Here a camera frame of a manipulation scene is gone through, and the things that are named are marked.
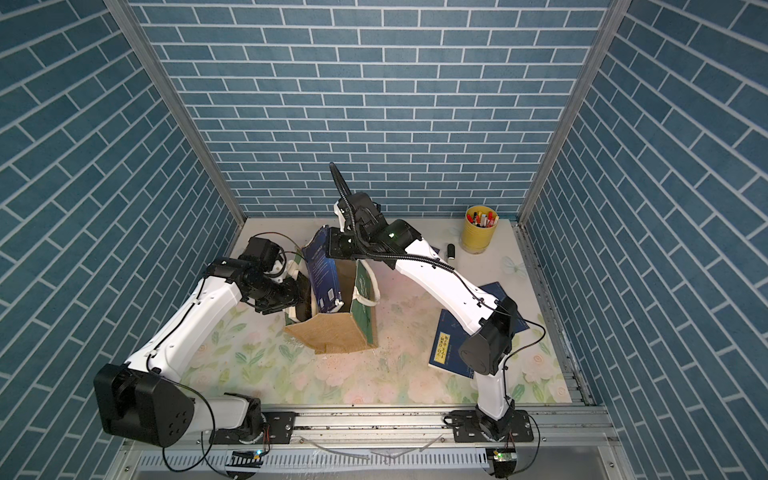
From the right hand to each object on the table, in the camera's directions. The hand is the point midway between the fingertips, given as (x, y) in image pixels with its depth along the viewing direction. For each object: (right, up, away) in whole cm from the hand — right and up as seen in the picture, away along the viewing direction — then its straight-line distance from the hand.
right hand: (324, 247), depth 71 cm
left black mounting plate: (-14, -45, +1) cm, 47 cm away
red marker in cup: (+50, +9, +32) cm, 60 cm away
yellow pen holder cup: (+46, +6, +31) cm, 56 cm away
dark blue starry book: (-1, -6, +1) cm, 6 cm away
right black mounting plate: (+35, -45, +2) cm, 57 cm away
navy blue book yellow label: (+34, -27, +18) cm, 47 cm away
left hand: (-8, -15, +8) cm, 19 cm away
